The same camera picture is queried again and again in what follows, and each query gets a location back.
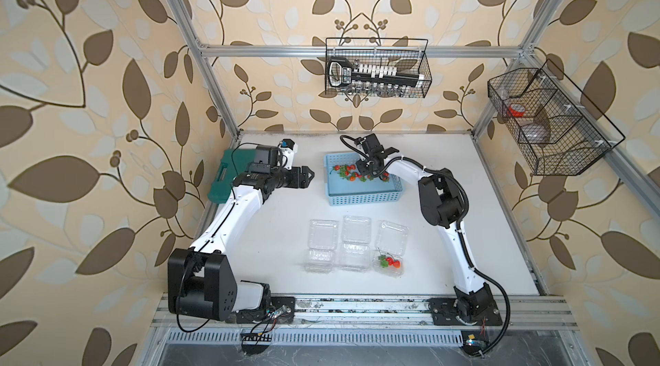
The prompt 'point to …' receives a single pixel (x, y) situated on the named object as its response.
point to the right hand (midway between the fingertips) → (365, 164)
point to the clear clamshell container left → (323, 240)
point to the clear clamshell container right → (391, 245)
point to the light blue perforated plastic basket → (346, 186)
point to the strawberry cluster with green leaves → (345, 172)
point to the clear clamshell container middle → (356, 240)
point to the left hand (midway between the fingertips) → (299, 170)
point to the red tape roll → (516, 110)
